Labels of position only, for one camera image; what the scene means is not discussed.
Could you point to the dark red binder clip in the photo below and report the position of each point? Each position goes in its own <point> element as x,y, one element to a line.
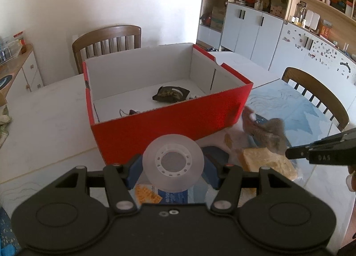
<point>130,112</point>

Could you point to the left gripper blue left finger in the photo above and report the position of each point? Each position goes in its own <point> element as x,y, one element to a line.
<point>131,171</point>

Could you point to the brown wooden chair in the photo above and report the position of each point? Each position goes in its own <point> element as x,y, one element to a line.
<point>104,41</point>
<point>320,92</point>

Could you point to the blue biscuit packet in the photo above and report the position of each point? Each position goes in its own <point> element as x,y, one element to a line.
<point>148,194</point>

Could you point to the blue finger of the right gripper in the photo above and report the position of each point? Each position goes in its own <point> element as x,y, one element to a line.
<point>297,152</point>

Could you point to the white wall cupboard unit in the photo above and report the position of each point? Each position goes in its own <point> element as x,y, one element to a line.
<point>310,35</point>

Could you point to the red and white cardboard box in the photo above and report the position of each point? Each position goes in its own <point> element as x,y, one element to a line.
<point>136,96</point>

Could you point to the white side cabinet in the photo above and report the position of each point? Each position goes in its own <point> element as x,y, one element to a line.
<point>20,76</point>

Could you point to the clear tape roll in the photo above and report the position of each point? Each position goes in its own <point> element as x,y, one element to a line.
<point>173,163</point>

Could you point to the dark green pouch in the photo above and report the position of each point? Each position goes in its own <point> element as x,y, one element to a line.
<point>171,94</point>

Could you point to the bagged slice of bread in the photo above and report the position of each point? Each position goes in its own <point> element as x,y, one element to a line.
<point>245,153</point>

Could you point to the beige cloth bag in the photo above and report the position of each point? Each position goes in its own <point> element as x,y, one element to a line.
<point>4,122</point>

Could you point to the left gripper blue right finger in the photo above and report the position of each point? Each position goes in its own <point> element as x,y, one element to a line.
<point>215,170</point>

